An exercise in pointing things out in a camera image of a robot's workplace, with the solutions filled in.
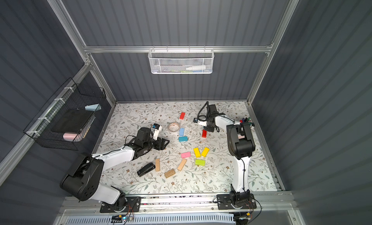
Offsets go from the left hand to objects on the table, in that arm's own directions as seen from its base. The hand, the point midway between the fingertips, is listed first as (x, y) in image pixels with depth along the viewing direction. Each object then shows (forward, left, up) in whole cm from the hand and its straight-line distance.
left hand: (166, 141), depth 89 cm
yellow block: (-4, -19, -7) cm, 21 cm away
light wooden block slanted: (-12, -9, -7) cm, 17 cm away
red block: (+27, -9, -7) cm, 29 cm away
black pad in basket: (-3, +41, +25) cm, 48 cm away
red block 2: (+9, -25, -6) cm, 27 cm away
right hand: (+17, -28, -5) cm, 33 cm away
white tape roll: (+16, -3, -8) cm, 18 cm away
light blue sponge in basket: (+12, +41, +19) cm, 47 cm away
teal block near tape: (+6, -10, -8) cm, 14 cm away
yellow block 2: (-4, -25, -7) cm, 26 cm away
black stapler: (-15, +10, -4) cm, 19 cm away
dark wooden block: (-17, -3, -6) cm, 19 cm away
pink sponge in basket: (-10, +40, +22) cm, 47 cm away
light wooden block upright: (-12, +5, -7) cm, 15 cm away
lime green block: (-11, -21, -8) cm, 25 cm away
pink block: (-6, -12, -7) cm, 15 cm away
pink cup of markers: (+11, -51, +7) cm, 52 cm away
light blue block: (+12, -9, -7) cm, 16 cm away
